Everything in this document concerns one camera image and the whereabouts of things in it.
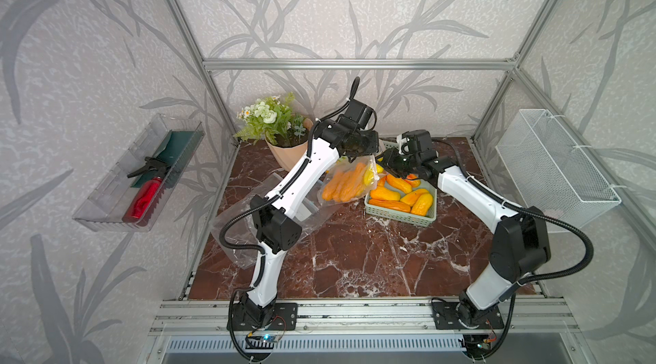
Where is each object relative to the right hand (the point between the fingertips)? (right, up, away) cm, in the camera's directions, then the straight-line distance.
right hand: (375, 159), depth 85 cm
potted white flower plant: (-35, +14, +1) cm, 38 cm away
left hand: (0, +4, -6) cm, 7 cm away
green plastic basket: (+11, -15, +11) cm, 22 cm away
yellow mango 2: (+18, -16, +6) cm, 25 cm away
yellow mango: (-3, -6, -6) cm, 9 cm away
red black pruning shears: (-59, -11, -26) cm, 65 cm away
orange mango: (-10, -10, +5) cm, 15 cm away
